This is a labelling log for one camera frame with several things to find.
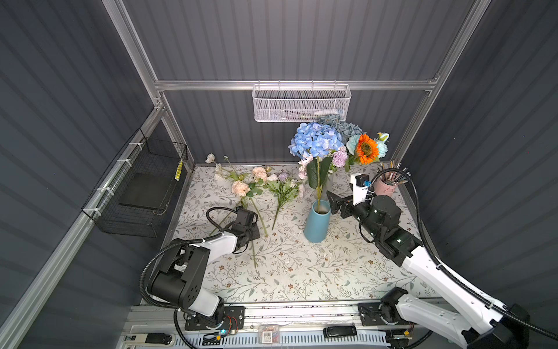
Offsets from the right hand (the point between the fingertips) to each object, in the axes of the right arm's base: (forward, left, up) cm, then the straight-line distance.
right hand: (344, 188), depth 71 cm
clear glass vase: (+3, +6, -3) cm, 7 cm away
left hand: (-1, +33, -29) cm, 44 cm away
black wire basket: (-3, +71, -1) cm, 71 cm away
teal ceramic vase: (-5, +8, -13) cm, 16 cm away
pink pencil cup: (+19, -26, -20) cm, 38 cm away
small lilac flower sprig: (+19, +21, -24) cm, 37 cm away
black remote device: (-37, +2, -30) cm, 48 cm away
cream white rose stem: (+30, +48, -26) cm, 62 cm away
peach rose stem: (+17, +39, -25) cm, 49 cm away
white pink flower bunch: (+10, +1, +3) cm, 11 cm away
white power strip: (-40, +62, -26) cm, 78 cm away
